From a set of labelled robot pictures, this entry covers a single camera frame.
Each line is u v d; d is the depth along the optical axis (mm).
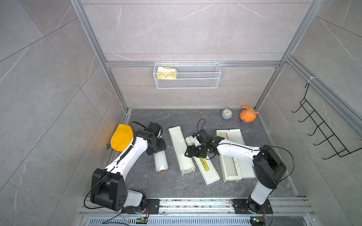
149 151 742
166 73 876
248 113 1074
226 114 1116
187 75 951
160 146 745
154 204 732
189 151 780
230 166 812
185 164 883
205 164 858
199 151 750
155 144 701
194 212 730
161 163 740
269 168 461
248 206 647
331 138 627
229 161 819
